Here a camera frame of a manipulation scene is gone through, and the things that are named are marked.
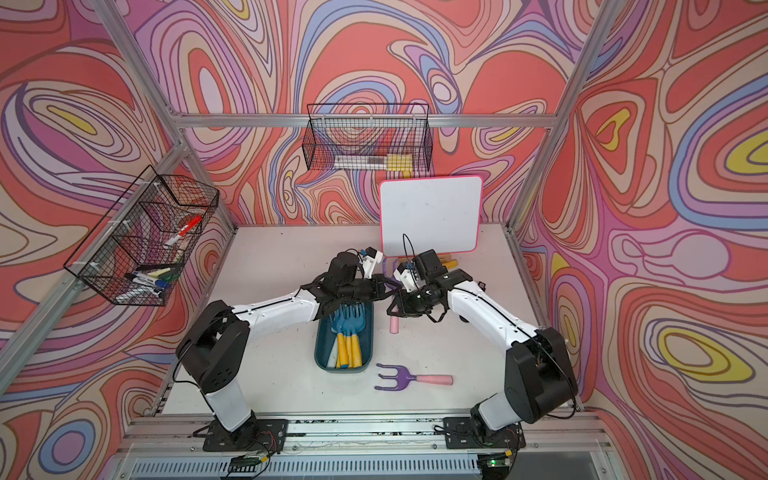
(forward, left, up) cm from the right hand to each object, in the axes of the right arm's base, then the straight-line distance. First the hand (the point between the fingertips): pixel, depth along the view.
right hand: (395, 318), depth 81 cm
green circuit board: (-30, +38, -12) cm, 50 cm away
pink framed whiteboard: (+33, -16, +8) cm, 38 cm away
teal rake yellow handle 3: (+3, +11, -8) cm, 14 cm away
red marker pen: (+18, +55, +20) cm, 61 cm away
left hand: (+6, -2, +5) cm, 8 cm away
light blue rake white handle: (-8, +18, -9) cm, 22 cm away
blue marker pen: (+3, +58, +18) cm, 60 cm away
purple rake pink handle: (-12, -2, -11) cm, 17 cm away
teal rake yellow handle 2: (-5, +13, -8) cm, 16 cm away
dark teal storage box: (-2, +21, -10) cm, 23 cm away
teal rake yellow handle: (-7, +15, -7) cm, 19 cm away
